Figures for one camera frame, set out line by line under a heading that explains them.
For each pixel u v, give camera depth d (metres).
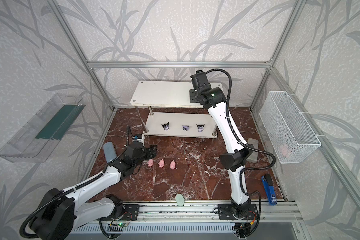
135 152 0.64
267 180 0.80
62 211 0.40
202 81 0.56
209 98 0.51
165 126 0.96
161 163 0.89
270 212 0.75
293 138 0.60
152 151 0.77
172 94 0.80
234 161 0.49
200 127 0.94
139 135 0.76
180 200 0.76
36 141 0.65
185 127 0.97
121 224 0.70
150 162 0.89
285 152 0.73
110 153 0.91
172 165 0.89
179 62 0.96
